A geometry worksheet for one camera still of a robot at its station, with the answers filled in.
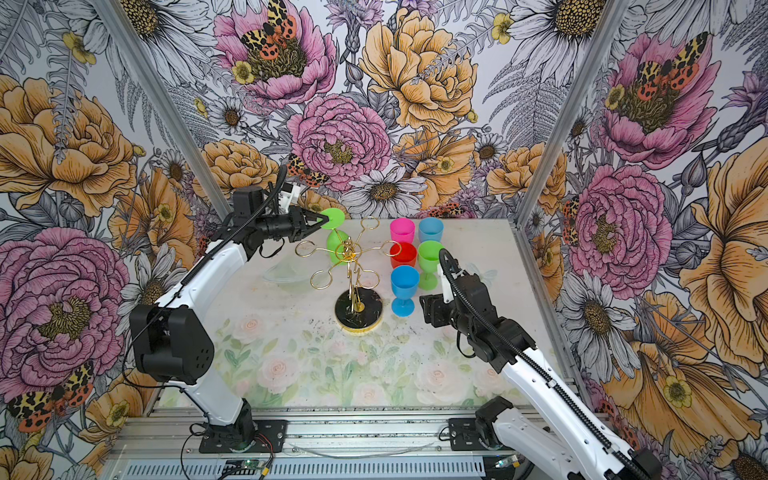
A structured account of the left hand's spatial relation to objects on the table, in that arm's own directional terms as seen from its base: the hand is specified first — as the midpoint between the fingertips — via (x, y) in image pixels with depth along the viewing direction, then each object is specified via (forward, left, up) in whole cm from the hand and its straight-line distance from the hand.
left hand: (328, 227), depth 80 cm
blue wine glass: (-9, -20, -13) cm, 26 cm away
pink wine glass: (+14, -20, -16) cm, 30 cm away
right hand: (-19, -27, -9) cm, 34 cm away
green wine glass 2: (+1, -1, -7) cm, 7 cm away
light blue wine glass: (+15, -30, -17) cm, 37 cm away
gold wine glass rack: (-10, -7, -26) cm, 28 cm away
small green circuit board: (-48, +17, -29) cm, 59 cm away
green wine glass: (+1, -28, -15) cm, 32 cm away
